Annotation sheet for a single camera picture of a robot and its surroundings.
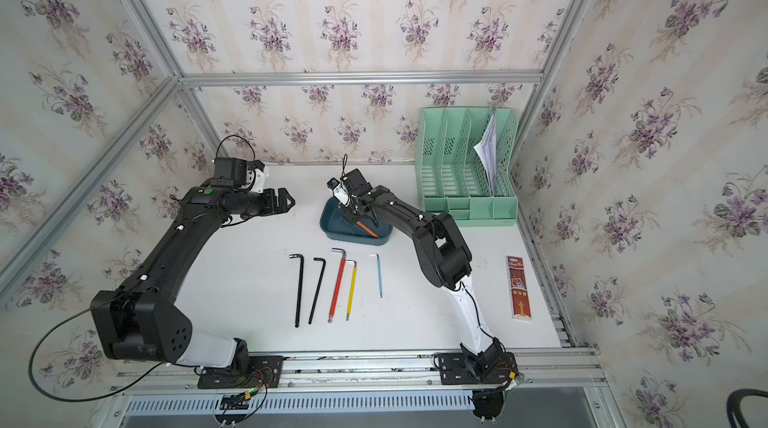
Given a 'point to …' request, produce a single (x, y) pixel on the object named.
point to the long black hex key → (299, 255)
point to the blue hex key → (379, 273)
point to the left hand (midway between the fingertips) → (282, 203)
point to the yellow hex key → (351, 289)
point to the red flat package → (521, 304)
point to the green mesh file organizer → (451, 175)
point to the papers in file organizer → (486, 147)
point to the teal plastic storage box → (334, 226)
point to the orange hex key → (367, 230)
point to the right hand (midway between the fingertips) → (352, 206)
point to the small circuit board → (238, 401)
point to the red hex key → (339, 282)
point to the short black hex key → (318, 286)
